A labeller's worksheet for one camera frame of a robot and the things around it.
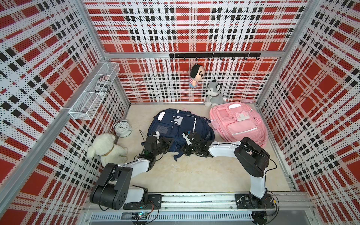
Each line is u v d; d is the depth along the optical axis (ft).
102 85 2.44
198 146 2.37
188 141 2.71
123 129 3.30
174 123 3.31
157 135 2.75
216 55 2.98
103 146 2.49
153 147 2.32
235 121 3.40
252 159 1.62
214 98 3.63
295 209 2.40
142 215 2.28
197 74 2.98
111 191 1.40
